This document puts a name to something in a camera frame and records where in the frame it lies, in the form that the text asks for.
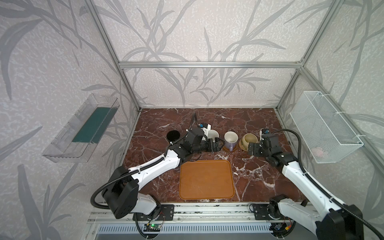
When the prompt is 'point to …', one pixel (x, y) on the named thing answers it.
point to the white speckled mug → (212, 134)
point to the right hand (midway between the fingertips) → (256, 141)
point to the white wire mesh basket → (327, 138)
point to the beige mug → (247, 138)
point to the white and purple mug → (230, 139)
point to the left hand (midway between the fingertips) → (221, 139)
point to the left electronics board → (152, 227)
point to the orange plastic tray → (203, 179)
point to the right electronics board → (281, 227)
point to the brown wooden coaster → (227, 149)
